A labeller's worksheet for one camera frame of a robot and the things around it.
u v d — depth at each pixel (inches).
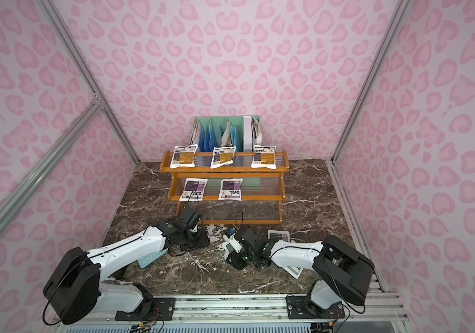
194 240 28.6
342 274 16.9
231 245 29.8
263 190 42.1
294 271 32.2
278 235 35.6
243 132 38.4
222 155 30.9
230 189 33.9
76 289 16.1
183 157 30.9
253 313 28.4
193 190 34.7
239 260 29.0
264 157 31.5
